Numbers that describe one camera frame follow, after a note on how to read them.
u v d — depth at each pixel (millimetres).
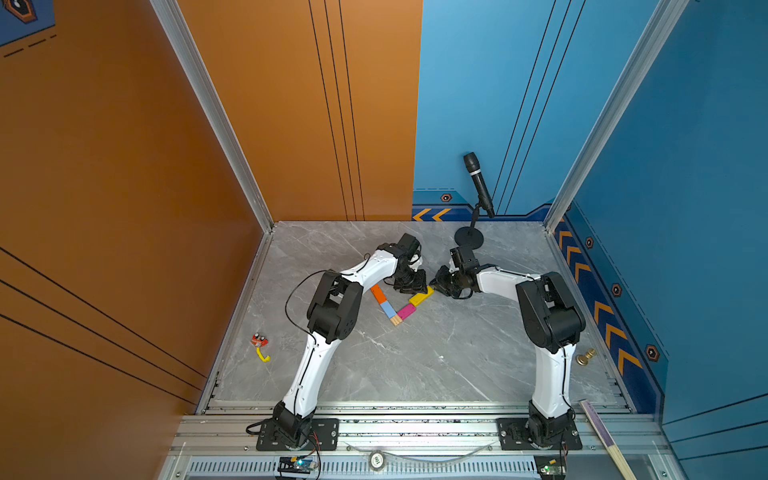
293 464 709
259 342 870
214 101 849
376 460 655
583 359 845
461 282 779
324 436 731
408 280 889
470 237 1141
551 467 709
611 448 709
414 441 730
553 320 544
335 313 599
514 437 724
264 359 852
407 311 947
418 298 966
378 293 992
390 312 940
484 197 994
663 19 705
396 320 919
